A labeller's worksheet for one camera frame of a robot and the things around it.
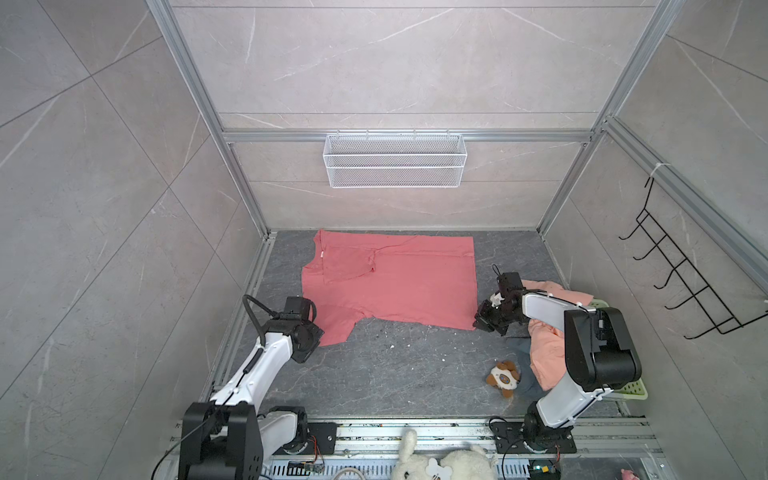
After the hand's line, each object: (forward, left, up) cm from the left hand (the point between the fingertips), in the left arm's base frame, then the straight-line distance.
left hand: (315, 332), depth 87 cm
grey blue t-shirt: (-16, -60, -2) cm, 62 cm away
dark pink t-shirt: (+20, -36, -4) cm, 41 cm away
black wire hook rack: (-8, -88, +26) cm, 93 cm away
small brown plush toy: (-14, -54, -2) cm, 56 cm away
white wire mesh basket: (+51, -26, +25) cm, 62 cm away
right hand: (+5, -50, -5) cm, 50 cm away
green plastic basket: (-20, -86, +1) cm, 88 cm away
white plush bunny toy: (-34, -39, +5) cm, 52 cm away
